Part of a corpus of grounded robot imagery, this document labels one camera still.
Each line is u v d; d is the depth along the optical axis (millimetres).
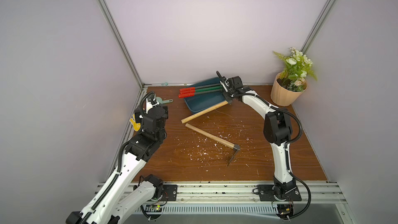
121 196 394
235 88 783
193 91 1064
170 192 727
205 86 1130
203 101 1114
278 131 569
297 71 898
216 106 978
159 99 1140
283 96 980
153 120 473
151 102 538
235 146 853
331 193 751
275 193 706
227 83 876
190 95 1034
